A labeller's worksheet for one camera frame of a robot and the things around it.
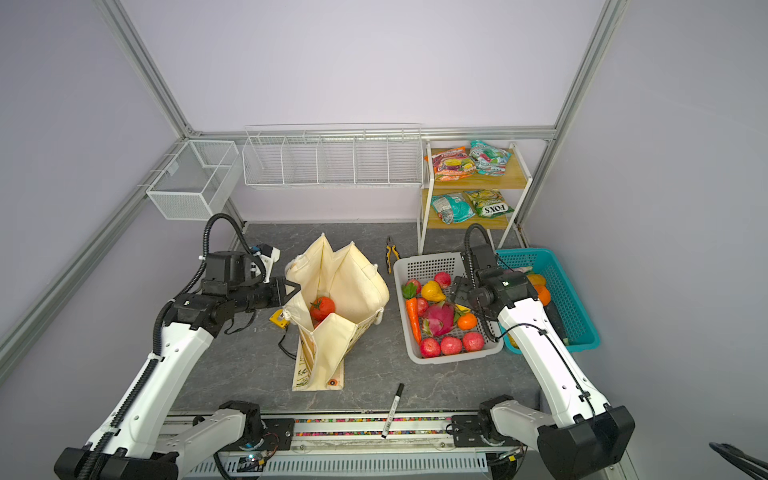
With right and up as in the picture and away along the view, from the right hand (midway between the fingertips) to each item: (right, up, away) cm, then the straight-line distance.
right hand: (471, 298), depth 76 cm
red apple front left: (-10, -15, +6) cm, 19 cm away
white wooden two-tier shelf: (+8, +35, +32) cm, 48 cm away
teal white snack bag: (-1, +27, +23) cm, 35 cm away
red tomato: (-42, -5, +13) cm, 45 cm away
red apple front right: (+2, -13, +7) cm, 15 cm away
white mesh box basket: (-87, +36, +23) cm, 96 cm away
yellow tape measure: (-56, -9, +15) cm, 58 cm away
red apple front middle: (-4, -14, +6) cm, 16 cm away
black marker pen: (-19, -27, +3) cm, 33 cm away
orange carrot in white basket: (-15, -4, +13) cm, 20 cm away
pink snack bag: (-3, +37, +8) cm, 38 cm away
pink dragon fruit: (-7, -7, +8) cm, 13 cm away
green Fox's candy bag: (+12, +29, +25) cm, 40 cm away
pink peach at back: (-3, +3, +23) cm, 23 cm away
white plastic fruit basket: (-10, +6, +23) cm, 26 cm away
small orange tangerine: (+1, -8, +11) cm, 14 cm away
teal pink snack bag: (+8, +39, +11) cm, 41 cm away
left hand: (-44, +2, -3) cm, 44 cm away
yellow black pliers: (-22, +13, +35) cm, 44 cm away
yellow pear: (-8, -1, +18) cm, 20 cm away
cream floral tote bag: (-37, -3, +18) cm, 41 cm away
